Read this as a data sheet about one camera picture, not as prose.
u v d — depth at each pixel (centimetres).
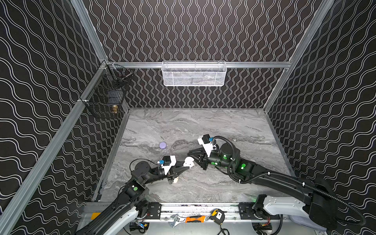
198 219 72
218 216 71
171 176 59
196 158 65
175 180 84
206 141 59
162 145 98
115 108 83
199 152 66
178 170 63
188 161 65
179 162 63
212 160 62
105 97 93
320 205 39
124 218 58
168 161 55
